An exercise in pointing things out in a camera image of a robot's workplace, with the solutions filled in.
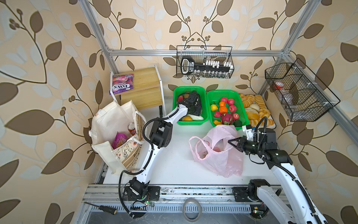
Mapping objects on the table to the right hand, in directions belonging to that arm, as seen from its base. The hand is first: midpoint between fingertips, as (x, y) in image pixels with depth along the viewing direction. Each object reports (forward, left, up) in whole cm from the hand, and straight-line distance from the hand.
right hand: (229, 143), depth 73 cm
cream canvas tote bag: (-6, +54, -1) cm, 55 cm away
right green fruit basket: (+49, -2, -14) cm, 51 cm away
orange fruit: (+34, -6, -12) cm, 37 cm away
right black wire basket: (+17, -40, +16) cm, 46 cm away
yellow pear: (+21, +1, -12) cm, 24 cm away
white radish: (+28, +15, -14) cm, 34 cm away
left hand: (+34, +13, -11) cm, 38 cm away
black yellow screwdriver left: (-25, +66, -18) cm, 73 cm away
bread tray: (+33, -32, -13) cm, 48 cm away
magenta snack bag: (+7, +62, -4) cm, 62 cm away
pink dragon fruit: (+23, -6, -10) cm, 26 cm away
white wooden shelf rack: (+30, +47, +15) cm, 58 cm away
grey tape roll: (-22, +20, -22) cm, 37 cm away
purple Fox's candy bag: (+32, +60, +16) cm, 70 cm away
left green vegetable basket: (+54, +26, -11) cm, 61 cm away
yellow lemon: (+38, 0, -14) cm, 40 cm away
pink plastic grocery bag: (-4, +9, -1) cm, 10 cm away
